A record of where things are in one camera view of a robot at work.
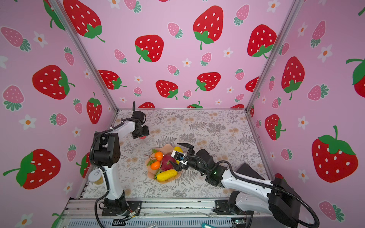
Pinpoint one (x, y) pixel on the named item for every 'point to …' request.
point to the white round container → (96, 176)
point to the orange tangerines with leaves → (157, 157)
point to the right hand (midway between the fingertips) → (174, 150)
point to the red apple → (143, 137)
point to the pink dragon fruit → (165, 164)
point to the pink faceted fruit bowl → (168, 148)
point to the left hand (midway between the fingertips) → (144, 133)
